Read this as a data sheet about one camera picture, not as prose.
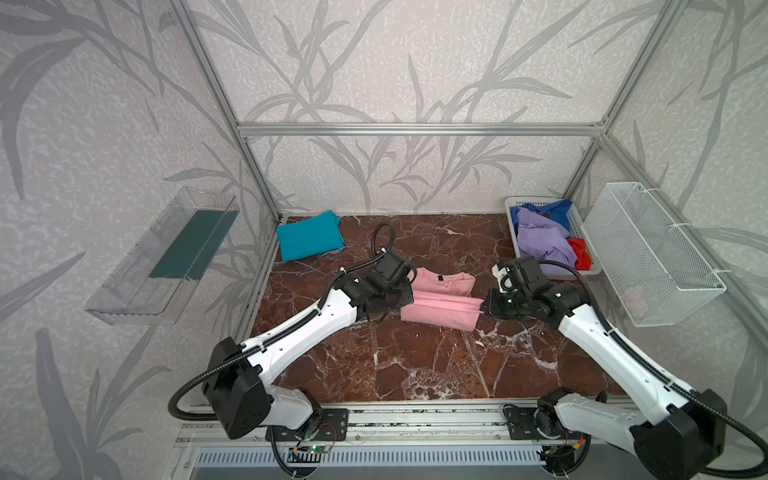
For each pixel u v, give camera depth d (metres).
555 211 1.12
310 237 1.15
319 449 0.70
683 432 0.37
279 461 0.69
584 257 0.96
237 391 0.39
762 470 0.38
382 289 0.58
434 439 0.73
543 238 0.91
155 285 0.63
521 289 0.59
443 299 0.80
